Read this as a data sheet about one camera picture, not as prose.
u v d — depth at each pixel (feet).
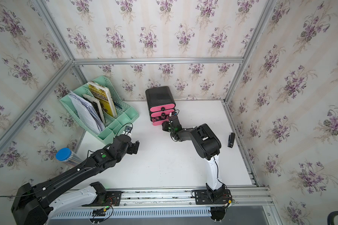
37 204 1.25
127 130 2.24
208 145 1.79
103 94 3.05
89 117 2.83
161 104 3.08
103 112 3.28
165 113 3.24
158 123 3.33
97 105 2.99
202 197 2.40
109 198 2.39
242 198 2.45
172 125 2.68
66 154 2.26
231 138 3.05
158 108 3.08
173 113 3.07
